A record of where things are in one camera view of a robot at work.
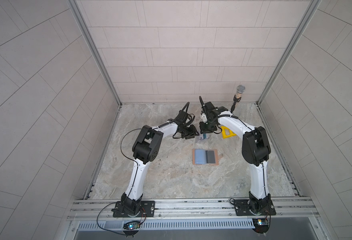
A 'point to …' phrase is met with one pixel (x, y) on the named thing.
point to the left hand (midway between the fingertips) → (201, 132)
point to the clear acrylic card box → (204, 137)
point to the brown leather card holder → (205, 156)
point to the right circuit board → (261, 225)
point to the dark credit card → (210, 156)
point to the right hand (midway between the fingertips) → (201, 131)
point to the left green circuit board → (131, 225)
